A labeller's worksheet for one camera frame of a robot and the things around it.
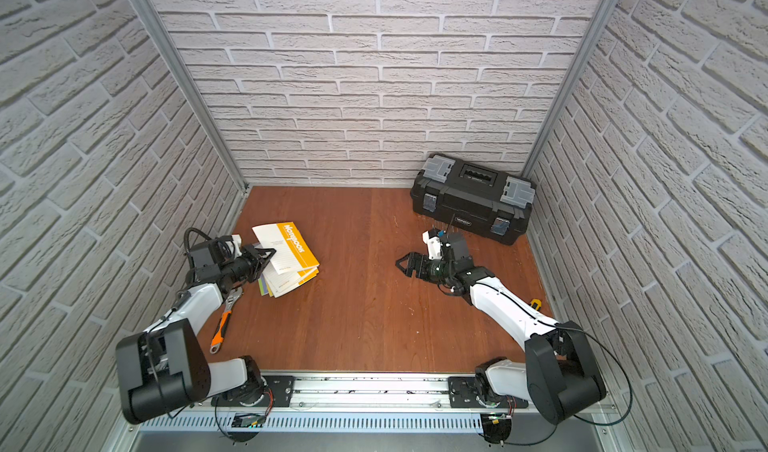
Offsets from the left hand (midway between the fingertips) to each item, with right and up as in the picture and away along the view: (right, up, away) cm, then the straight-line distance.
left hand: (277, 244), depth 86 cm
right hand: (+39, -6, -2) cm, 40 cm away
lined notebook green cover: (-7, -14, +6) cm, 17 cm away
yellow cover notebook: (0, -13, +3) cm, 13 cm away
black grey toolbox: (+62, +14, +9) cm, 64 cm away
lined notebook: (+3, -3, +4) cm, 5 cm away
